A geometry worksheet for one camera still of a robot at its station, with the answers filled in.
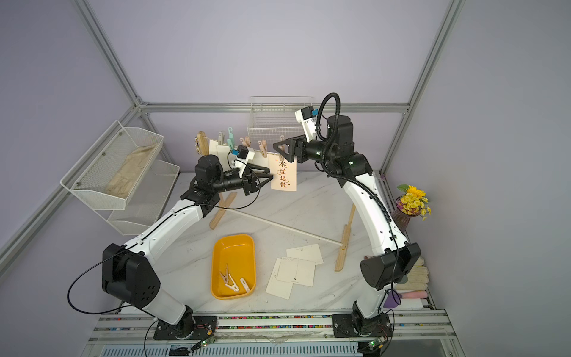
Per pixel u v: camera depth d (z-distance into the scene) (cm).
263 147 65
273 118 94
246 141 67
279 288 83
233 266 87
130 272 44
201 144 72
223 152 67
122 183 75
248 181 65
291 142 57
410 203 78
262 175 70
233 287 82
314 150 61
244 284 81
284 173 72
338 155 54
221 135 66
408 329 75
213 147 71
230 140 67
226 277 84
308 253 91
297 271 86
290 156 59
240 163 63
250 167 71
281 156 62
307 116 57
